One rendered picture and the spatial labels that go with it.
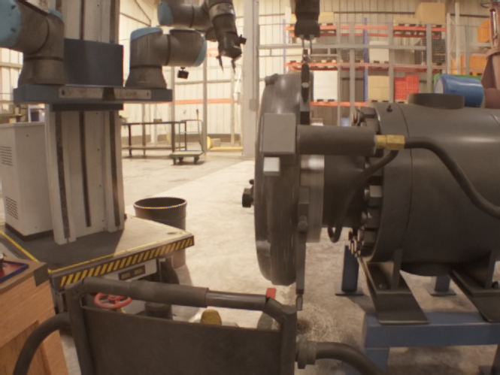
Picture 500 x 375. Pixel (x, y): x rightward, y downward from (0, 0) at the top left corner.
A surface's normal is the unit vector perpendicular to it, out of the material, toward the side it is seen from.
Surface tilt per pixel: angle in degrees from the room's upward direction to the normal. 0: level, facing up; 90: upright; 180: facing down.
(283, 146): 68
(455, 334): 90
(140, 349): 90
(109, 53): 90
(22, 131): 90
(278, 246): 111
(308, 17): 103
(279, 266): 123
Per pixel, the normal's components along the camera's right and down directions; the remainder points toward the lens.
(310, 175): -0.14, -0.05
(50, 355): 0.99, 0.03
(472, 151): -0.13, -0.33
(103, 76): 0.78, 0.11
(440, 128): -0.11, -0.56
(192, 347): -0.14, 0.18
